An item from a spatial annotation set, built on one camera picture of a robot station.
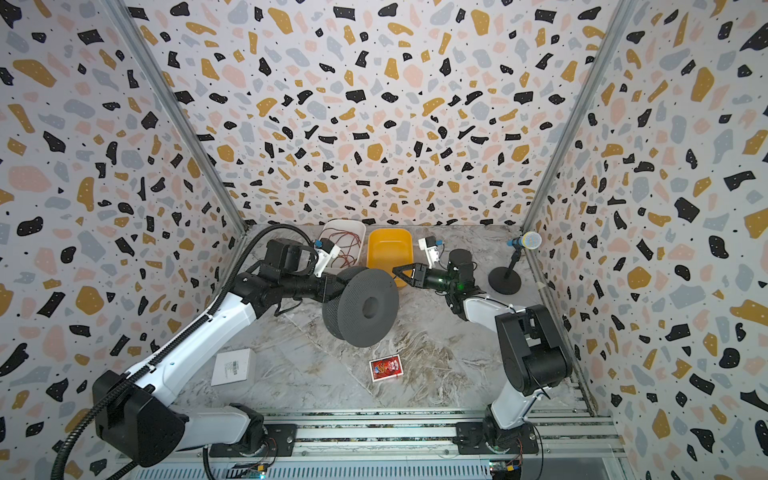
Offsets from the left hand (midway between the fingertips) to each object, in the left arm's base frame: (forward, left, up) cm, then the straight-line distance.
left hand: (349, 281), depth 74 cm
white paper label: (-13, +32, -21) cm, 41 cm away
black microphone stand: (+17, -51, -25) cm, 59 cm away
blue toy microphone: (+13, -50, 0) cm, 52 cm away
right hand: (+7, -11, -4) cm, 14 cm away
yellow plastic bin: (+33, -9, -26) cm, 42 cm away
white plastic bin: (+41, +13, -21) cm, 48 cm away
